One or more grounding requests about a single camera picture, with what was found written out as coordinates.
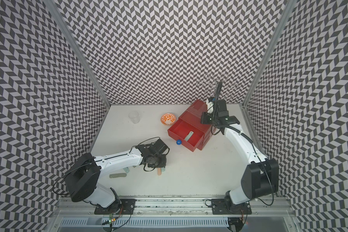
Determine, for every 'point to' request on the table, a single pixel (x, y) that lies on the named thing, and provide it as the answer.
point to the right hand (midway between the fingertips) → (202, 118)
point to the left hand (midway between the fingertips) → (163, 165)
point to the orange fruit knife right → (159, 171)
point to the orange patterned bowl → (167, 119)
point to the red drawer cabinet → (190, 121)
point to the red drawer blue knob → (179, 142)
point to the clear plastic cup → (134, 116)
